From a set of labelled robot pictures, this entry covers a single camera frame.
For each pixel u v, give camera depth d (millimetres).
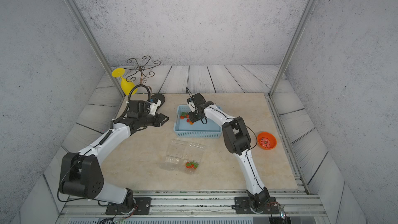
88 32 869
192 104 912
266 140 915
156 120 761
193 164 839
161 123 790
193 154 897
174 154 912
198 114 792
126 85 940
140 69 930
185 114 1073
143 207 728
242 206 731
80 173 429
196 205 743
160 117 790
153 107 785
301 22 832
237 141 603
